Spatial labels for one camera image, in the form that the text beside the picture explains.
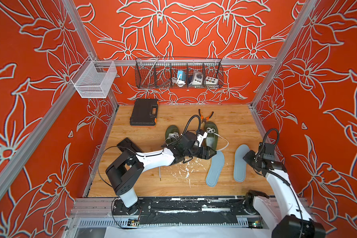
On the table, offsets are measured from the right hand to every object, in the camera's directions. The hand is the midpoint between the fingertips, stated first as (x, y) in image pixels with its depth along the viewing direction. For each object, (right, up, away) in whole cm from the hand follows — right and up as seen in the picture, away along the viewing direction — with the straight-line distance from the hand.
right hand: (244, 155), depth 83 cm
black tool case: (-63, +26, +26) cm, 73 cm away
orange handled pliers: (-16, +21, +27) cm, 38 cm away
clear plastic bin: (-92, +42, +4) cm, 101 cm away
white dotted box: (-17, +46, +11) cm, 50 cm away
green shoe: (-43, +12, +13) cm, 46 cm away
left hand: (-19, +3, -6) cm, 21 cm away
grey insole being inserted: (-2, -6, +2) cm, 6 cm away
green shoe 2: (-16, +7, +14) cm, 22 cm away
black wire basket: (-53, +53, +17) cm, 77 cm away
